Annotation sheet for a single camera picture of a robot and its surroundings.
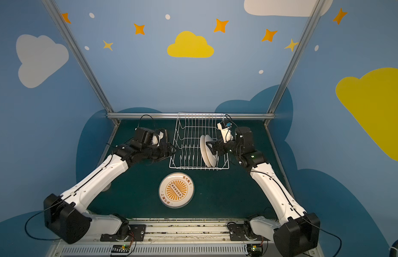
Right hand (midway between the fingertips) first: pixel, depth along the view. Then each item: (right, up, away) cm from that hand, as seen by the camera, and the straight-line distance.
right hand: (215, 138), depth 76 cm
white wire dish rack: (-16, +6, +39) cm, 42 cm away
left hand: (-21, -7, +2) cm, 22 cm away
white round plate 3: (0, -12, +15) cm, 19 cm away
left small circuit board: (-45, -52, -3) cm, 68 cm away
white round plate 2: (-6, -7, +10) cm, 14 cm away
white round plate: (-21, -29, +11) cm, 37 cm away
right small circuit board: (+18, -52, -3) cm, 56 cm away
